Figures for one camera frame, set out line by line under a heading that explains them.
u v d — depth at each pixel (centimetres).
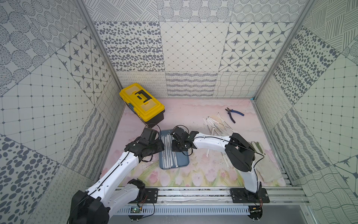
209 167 84
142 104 93
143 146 57
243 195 71
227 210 70
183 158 87
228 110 111
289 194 76
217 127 102
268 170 84
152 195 73
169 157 88
